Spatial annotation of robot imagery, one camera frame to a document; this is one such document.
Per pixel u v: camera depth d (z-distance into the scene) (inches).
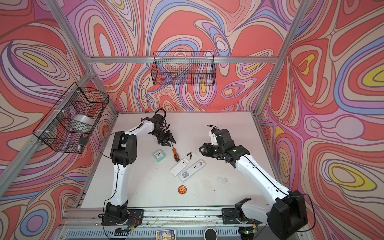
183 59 34.1
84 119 28.9
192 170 34.9
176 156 36.6
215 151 26.5
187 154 37.7
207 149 27.1
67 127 29.1
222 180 33.8
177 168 35.6
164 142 36.8
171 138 37.7
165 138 36.0
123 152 24.1
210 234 25.8
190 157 37.5
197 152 38.5
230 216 28.7
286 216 19.6
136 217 28.6
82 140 28.8
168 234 26.6
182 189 32.3
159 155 36.8
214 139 28.3
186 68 37.8
